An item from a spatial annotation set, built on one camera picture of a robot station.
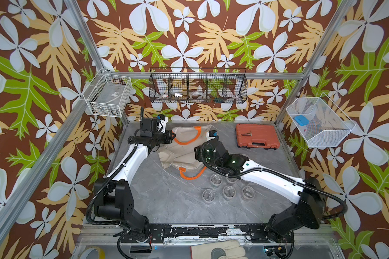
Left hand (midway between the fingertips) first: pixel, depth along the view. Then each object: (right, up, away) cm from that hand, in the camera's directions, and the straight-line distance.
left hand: (175, 132), depth 85 cm
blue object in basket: (+69, +7, +1) cm, 69 cm away
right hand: (+12, -8, -6) cm, 16 cm away
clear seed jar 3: (+18, -32, -5) cm, 37 cm away
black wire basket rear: (+13, +30, +13) cm, 35 cm away
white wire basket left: (-36, +20, 0) cm, 41 cm away
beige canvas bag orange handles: (+1, -13, +17) cm, 22 cm away
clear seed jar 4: (+38, -32, -4) cm, 50 cm away
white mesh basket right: (+77, +4, -7) cm, 77 cm away
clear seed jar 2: (+28, -31, -3) cm, 42 cm away
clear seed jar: (+22, -26, +1) cm, 34 cm away
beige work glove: (+26, -52, -15) cm, 60 cm away
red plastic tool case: (+52, -2, +19) cm, 55 cm away
